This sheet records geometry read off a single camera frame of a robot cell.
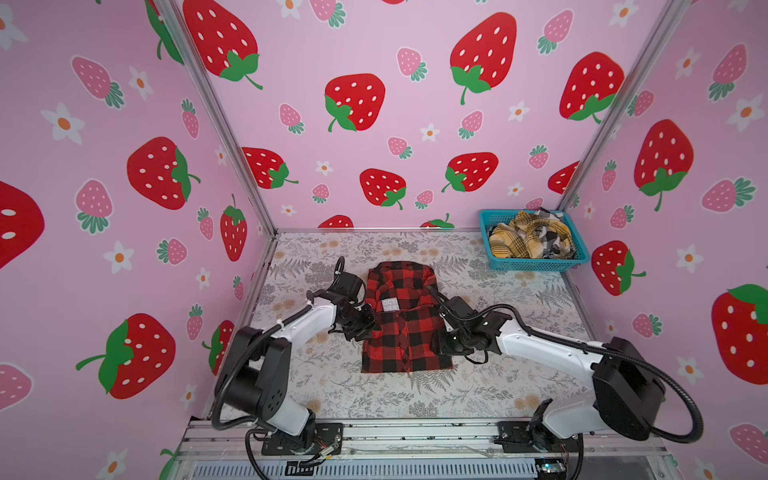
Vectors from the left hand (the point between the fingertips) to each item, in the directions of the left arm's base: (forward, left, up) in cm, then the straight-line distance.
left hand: (380, 327), depth 87 cm
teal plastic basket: (+46, -42, +2) cm, 63 cm away
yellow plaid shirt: (+35, -57, +4) cm, 67 cm away
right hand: (-5, -15, 0) cm, 16 cm away
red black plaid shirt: (+14, -7, -5) cm, 16 cm away
